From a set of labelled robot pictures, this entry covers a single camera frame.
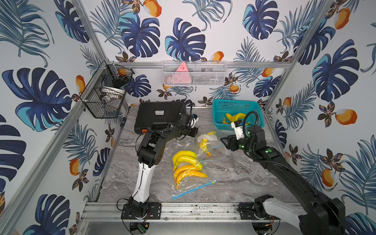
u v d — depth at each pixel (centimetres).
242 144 68
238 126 69
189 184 81
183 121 84
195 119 95
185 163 88
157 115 108
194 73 93
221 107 118
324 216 39
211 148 83
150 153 58
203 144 92
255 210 68
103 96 84
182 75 90
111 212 77
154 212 75
